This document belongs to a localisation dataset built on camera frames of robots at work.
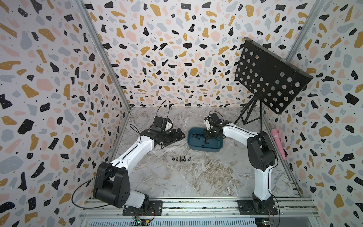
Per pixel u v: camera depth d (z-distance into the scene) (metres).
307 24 0.77
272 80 0.74
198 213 0.73
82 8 0.69
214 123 0.79
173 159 0.92
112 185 0.42
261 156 0.53
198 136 1.03
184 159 0.92
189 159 0.92
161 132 0.66
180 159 0.92
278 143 1.01
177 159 0.92
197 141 1.02
